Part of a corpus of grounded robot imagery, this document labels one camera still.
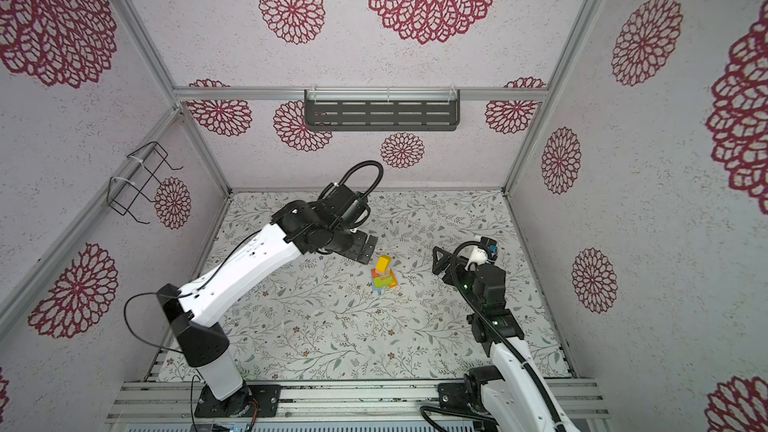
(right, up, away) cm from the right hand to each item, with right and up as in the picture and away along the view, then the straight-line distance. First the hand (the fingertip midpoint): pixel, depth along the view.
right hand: (447, 249), depth 79 cm
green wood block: (-18, -12, +14) cm, 26 cm away
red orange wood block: (-20, -8, +9) cm, 23 cm away
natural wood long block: (-16, -9, +11) cm, 21 cm away
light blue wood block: (-19, -14, +14) cm, 28 cm away
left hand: (-24, +1, -4) cm, 24 cm away
